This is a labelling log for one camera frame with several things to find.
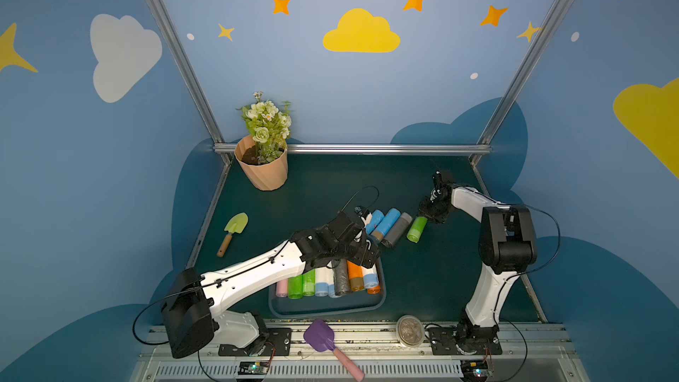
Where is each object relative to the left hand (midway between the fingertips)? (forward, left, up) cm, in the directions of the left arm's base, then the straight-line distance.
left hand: (374, 248), depth 75 cm
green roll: (-6, +20, -14) cm, 25 cm away
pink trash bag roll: (-8, +28, -15) cm, 32 cm away
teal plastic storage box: (-12, +15, -18) cm, 26 cm away
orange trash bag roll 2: (-7, -1, -15) cm, 17 cm away
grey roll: (-5, +9, -10) cm, 15 cm away
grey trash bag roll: (+15, -11, -16) cm, 24 cm away
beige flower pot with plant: (+37, +40, 0) cm, 54 cm away
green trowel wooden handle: (+16, +49, -17) cm, 55 cm away
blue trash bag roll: (+20, -4, -15) cm, 25 cm away
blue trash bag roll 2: (+18, -8, -16) cm, 25 cm away
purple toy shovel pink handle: (-20, +15, -17) cm, 30 cm away
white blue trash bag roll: (-5, +16, -14) cm, 22 cm away
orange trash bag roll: (-5, +5, -10) cm, 12 cm away
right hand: (+23, -23, -16) cm, 36 cm away
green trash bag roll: (-7, +24, -14) cm, 28 cm away
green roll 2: (+15, -18, -16) cm, 29 cm away
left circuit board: (-28, +33, -18) cm, 47 cm away
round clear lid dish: (-19, -10, -12) cm, 24 cm away
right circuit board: (-27, -28, -18) cm, 43 cm away
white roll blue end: (-5, 0, -9) cm, 11 cm away
